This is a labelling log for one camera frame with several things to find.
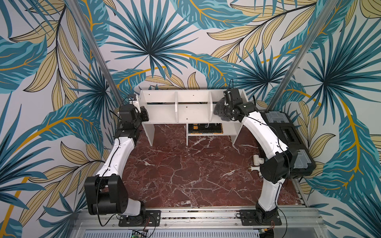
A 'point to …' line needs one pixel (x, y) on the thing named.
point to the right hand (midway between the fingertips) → (223, 108)
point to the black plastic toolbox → (305, 164)
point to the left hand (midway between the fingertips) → (144, 108)
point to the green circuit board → (136, 236)
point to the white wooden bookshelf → (194, 107)
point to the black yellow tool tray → (205, 128)
